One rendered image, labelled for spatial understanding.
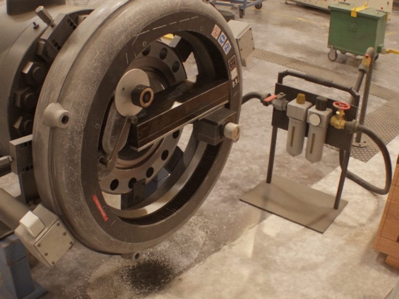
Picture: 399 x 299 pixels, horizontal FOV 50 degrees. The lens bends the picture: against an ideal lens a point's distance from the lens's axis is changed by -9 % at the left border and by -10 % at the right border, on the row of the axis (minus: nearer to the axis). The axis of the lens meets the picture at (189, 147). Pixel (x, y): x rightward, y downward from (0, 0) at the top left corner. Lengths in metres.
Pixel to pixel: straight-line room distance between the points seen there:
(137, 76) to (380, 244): 1.16
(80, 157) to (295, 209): 1.23
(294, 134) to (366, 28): 2.56
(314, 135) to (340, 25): 2.63
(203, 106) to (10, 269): 0.79
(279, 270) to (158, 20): 1.02
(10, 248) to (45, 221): 0.39
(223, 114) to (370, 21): 3.17
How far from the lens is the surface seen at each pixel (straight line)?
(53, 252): 1.13
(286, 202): 2.09
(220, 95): 1.35
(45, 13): 1.04
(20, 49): 1.34
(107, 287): 1.62
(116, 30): 1.02
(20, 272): 1.54
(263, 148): 2.55
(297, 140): 1.95
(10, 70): 1.33
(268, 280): 1.67
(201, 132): 1.31
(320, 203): 2.12
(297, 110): 1.90
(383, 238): 1.81
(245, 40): 1.50
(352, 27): 4.38
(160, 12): 1.10
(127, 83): 1.05
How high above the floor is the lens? 1.12
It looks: 27 degrees down
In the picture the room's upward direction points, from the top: 2 degrees clockwise
